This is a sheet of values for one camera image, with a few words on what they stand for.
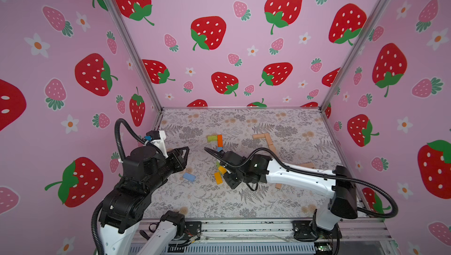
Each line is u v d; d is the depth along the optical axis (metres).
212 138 1.05
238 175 0.57
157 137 0.51
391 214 0.39
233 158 0.56
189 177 0.90
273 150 1.01
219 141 1.04
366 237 0.74
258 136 1.08
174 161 0.50
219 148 1.01
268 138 1.05
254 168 0.52
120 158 0.39
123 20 0.80
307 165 0.95
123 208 0.36
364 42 0.86
